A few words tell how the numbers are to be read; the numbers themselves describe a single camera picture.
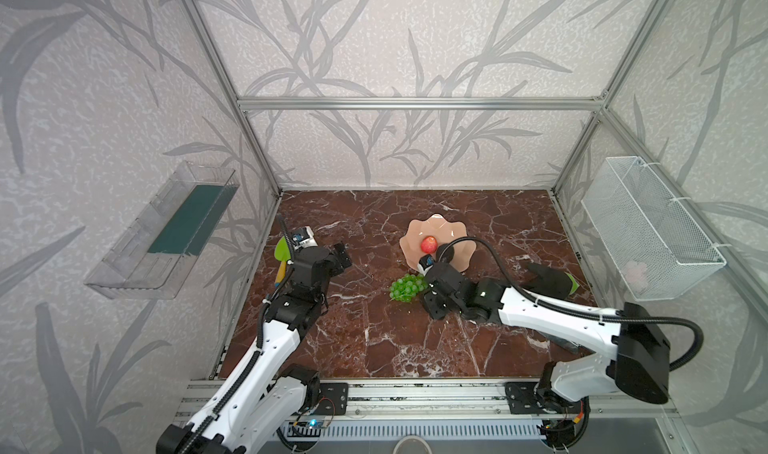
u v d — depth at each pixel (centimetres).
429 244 99
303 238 66
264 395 47
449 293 59
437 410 73
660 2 73
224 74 86
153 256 64
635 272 73
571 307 48
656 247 63
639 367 40
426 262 71
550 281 95
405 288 88
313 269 56
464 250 99
